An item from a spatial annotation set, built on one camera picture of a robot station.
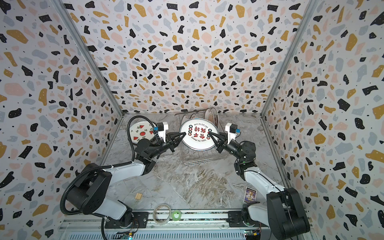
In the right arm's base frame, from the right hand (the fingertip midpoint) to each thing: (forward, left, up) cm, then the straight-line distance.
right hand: (208, 132), depth 70 cm
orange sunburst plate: (+29, +9, -19) cm, 36 cm away
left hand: (0, +11, -1) cm, 11 cm away
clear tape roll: (-30, +27, -30) cm, 50 cm away
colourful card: (-19, -24, -30) cm, 43 cm away
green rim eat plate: (+1, +5, -5) cm, 7 cm away
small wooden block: (-21, +37, -29) cm, 52 cm away
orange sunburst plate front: (+28, +16, -21) cm, 38 cm away
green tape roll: (-28, +15, -32) cm, 44 cm away
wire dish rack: (+4, +10, -32) cm, 34 cm away
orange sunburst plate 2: (+31, -2, -21) cm, 38 cm away
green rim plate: (+27, -6, -17) cm, 32 cm away
